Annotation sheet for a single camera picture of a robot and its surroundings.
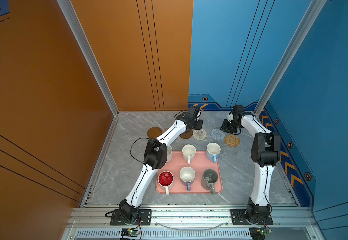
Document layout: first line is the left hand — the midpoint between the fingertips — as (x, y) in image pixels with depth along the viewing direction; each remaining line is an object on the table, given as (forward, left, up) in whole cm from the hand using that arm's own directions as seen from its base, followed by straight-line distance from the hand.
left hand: (201, 123), depth 101 cm
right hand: (-2, -15, -4) cm, 15 cm away
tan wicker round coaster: (-8, -22, -9) cm, 25 cm away
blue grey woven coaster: (-3, -12, -8) cm, 15 cm away
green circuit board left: (-60, +38, -11) cm, 72 cm away
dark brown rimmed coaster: (-4, +9, -8) cm, 13 cm away
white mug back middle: (-19, +9, -7) cm, 22 cm away
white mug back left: (-24, +20, 0) cm, 31 cm away
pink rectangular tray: (-26, +1, -8) cm, 27 cm away
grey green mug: (-36, -2, -2) cm, 36 cm away
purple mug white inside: (-33, +9, -8) cm, 35 cm away
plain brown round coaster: (-1, +34, -10) cm, 35 cm away
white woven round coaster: (-3, 0, -8) cm, 9 cm away
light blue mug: (-18, -6, -3) cm, 20 cm away
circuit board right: (-60, -24, -10) cm, 65 cm away
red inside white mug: (-36, +22, -7) cm, 43 cm away
